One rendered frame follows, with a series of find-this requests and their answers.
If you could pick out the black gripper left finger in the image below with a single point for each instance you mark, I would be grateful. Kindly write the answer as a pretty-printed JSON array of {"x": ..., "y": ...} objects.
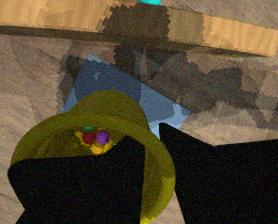
[{"x": 114, "y": 178}]

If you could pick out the purple marble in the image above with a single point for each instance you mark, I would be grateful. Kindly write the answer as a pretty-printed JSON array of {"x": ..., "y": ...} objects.
[{"x": 103, "y": 137}]

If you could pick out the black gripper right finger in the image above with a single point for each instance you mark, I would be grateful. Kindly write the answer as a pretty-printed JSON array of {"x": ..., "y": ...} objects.
[{"x": 203, "y": 172}]

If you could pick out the dark red marble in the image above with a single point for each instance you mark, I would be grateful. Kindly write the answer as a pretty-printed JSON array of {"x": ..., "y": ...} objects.
[{"x": 89, "y": 137}]

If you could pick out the olive yellow cup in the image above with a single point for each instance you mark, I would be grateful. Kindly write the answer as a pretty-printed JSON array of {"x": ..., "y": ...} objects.
[{"x": 119, "y": 115}]

